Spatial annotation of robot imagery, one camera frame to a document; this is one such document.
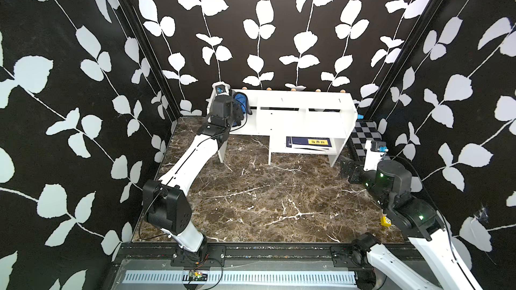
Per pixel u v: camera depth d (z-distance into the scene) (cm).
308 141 91
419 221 42
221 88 70
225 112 63
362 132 110
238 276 70
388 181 46
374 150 54
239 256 76
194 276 71
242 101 79
